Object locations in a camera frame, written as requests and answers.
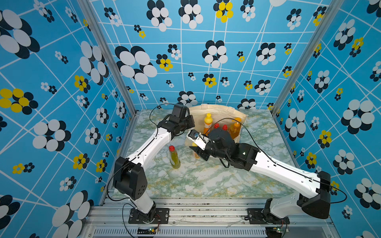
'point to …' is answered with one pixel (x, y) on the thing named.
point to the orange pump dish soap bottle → (235, 127)
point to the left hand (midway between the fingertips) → (195, 119)
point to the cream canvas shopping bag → (222, 115)
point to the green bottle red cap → (174, 161)
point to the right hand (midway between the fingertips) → (196, 139)
